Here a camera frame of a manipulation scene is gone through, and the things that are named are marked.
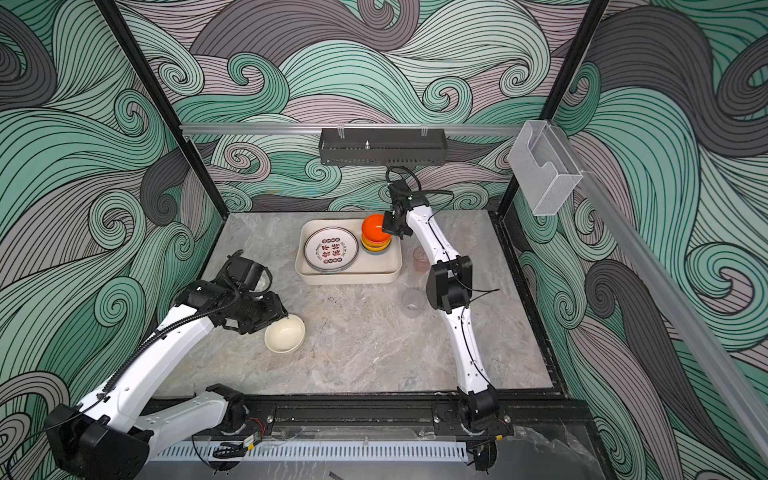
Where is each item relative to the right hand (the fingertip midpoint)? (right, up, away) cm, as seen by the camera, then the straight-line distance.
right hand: (390, 228), depth 101 cm
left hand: (-29, -23, -25) cm, 45 cm away
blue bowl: (-5, -9, +3) cm, 10 cm away
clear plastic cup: (+7, -24, -9) cm, 26 cm away
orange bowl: (-6, 0, -1) cm, 6 cm away
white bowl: (-31, -32, -17) cm, 48 cm away
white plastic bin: (-8, -15, +3) cm, 17 cm away
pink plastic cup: (+11, -11, +1) cm, 16 cm away
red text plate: (-22, -7, +5) cm, 24 cm away
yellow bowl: (-5, -6, +1) cm, 8 cm away
